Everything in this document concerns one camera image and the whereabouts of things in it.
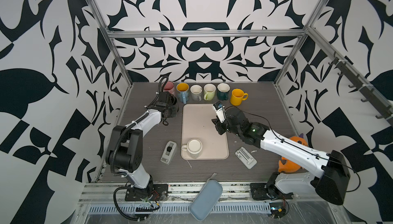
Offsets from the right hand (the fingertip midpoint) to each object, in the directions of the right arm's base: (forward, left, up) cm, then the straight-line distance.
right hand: (213, 116), depth 78 cm
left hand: (+13, +25, -10) cm, 30 cm away
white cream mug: (-11, +10, -13) cm, 20 cm away
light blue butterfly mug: (+28, +18, -10) cm, 35 cm away
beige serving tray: (-7, +7, -12) cm, 16 cm away
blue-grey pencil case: (-34, +5, -17) cm, 38 cm away
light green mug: (+26, 0, -11) cm, 28 cm away
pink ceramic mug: (+30, +27, -11) cm, 42 cm away
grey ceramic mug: (+28, +9, -12) cm, 32 cm away
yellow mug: (+24, -18, -13) cm, 33 cm away
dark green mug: (+27, -9, -11) cm, 31 cm away
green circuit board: (-37, -28, -21) cm, 51 cm away
